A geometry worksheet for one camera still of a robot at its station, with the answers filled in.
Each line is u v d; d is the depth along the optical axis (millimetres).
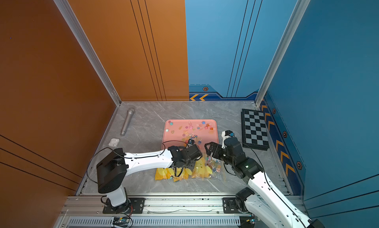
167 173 808
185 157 632
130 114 1096
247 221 697
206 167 813
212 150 669
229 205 725
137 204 743
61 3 710
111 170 450
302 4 714
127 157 479
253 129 996
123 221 714
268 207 551
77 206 769
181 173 708
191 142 768
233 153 561
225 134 705
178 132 1027
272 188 463
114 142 965
